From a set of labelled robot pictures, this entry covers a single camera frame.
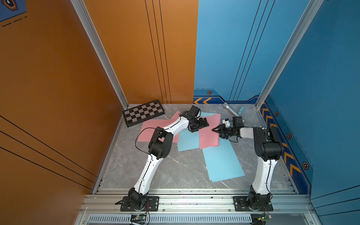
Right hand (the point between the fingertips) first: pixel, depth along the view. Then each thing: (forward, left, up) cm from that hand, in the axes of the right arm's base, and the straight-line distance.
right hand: (214, 131), depth 101 cm
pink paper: (-5, +5, -1) cm, 7 cm away
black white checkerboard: (+16, +55, +2) cm, 57 cm away
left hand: (+4, +6, +3) cm, 7 cm away
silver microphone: (+21, -18, -1) cm, 28 cm away
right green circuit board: (-51, -19, -2) cm, 55 cm away
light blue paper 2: (-22, -3, -4) cm, 22 cm away
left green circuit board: (-52, +44, -4) cm, 68 cm away
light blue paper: (-8, +18, 0) cm, 20 cm away
